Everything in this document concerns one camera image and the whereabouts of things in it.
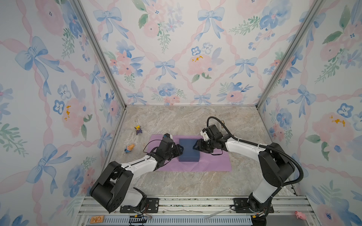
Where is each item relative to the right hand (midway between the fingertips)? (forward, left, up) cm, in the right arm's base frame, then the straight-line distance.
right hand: (196, 147), depth 89 cm
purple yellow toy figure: (+16, +41, -3) cm, 44 cm away
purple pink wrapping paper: (-6, -8, -7) cm, 12 cm away
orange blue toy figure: (0, +44, -2) cm, 44 cm away
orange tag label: (-38, +50, -4) cm, 63 cm away
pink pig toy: (-34, -50, -5) cm, 61 cm away
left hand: (-1, +8, +1) cm, 9 cm away
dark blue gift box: (-5, +5, 0) cm, 7 cm away
